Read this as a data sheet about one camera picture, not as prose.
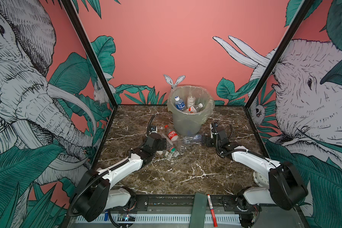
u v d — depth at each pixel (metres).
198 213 0.70
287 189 0.42
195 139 0.97
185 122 0.88
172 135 0.95
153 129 0.76
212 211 0.71
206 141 0.80
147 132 0.65
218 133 0.67
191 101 0.99
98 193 0.41
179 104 0.95
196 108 1.00
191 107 0.96
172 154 0.90
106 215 0.70
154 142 0.65
